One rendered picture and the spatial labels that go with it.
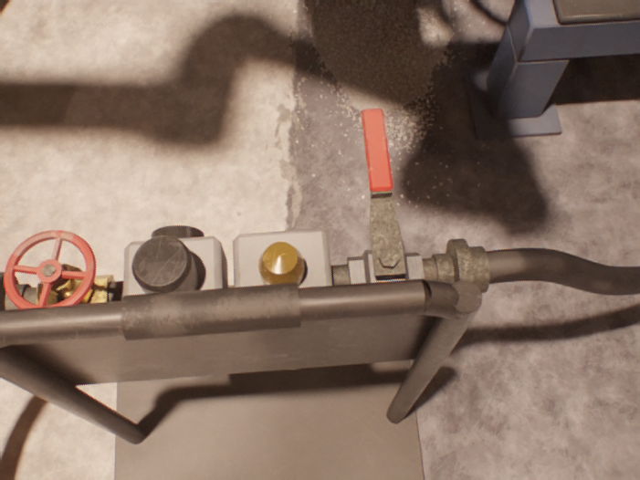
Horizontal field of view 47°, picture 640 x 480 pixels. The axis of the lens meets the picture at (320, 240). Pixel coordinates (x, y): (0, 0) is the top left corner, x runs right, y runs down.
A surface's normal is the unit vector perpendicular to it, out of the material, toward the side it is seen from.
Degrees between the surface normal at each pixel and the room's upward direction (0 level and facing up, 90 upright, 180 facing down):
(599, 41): 90
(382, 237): 0
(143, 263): 0
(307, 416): 0
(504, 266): 17
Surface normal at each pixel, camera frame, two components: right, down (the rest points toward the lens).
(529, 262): 0.13, -0.13
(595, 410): 0.00, -0.38
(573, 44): 0.07, 0.92
